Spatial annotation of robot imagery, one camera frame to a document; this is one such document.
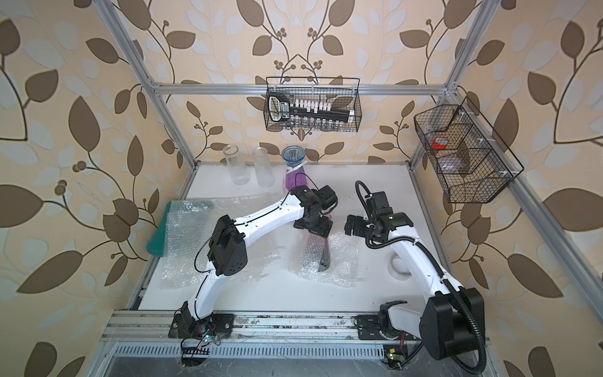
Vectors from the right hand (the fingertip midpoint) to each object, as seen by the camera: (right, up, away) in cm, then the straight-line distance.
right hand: (357, 229), depth 84 cm
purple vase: (-24, +20, +17) cm, 36 cm away
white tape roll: (+15, -14, +1) cm, 21 cm away
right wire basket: (+38, +24, -6) cm, 45 cm away
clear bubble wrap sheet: (-64, +1, +6) cm, 64 cm away
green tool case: (-76, -7, +5) cm, 76 cm away
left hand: (-15, 0, +2) cm, 15 cm away
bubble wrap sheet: (-9, -12, +1) cm, 15 cm away
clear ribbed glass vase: (-38, +22, +21) cm, 49 cm away
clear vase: (-51, +25, +23) cm, 61 cm away
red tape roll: (+28, +31, -3) cm, 42 cm away
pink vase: (-11, -10, -1) cm, 15 cm away
